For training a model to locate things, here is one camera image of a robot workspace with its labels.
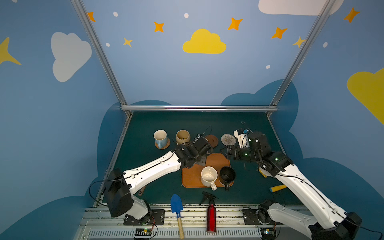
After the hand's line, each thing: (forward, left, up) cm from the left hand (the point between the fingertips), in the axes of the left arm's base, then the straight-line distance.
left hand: (201, 154), depth 79 cm
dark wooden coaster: (+21, -9, -17) cm, 28 cm away
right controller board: (-33, -34, -20) cm, 51 cm away
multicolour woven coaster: (+21, -20, -16) cm, 33 cm away
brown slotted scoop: (-15, +33, -17) cm, 40 cm away
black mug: (-5, -16, -14) cm, 22 cm away
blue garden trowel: (-22, +13, -16) cm, 30 cm away
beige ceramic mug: (+21, +12, -12) cm, 27 cm away
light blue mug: (+18, +26, -10) cm, 33 cm away
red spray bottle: (-25, -5, -14) cm, 29 cm away
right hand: (0, -13, +6) cm, 14 cm away
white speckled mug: (-5, -5, -17) cm, 18 cm away
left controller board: (-33, +29, -20) cm, 48 cm away
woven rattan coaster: (+16, +22, -16) cm, 32 cm away
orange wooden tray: (-6, +5, -17) cm, 19 cm away
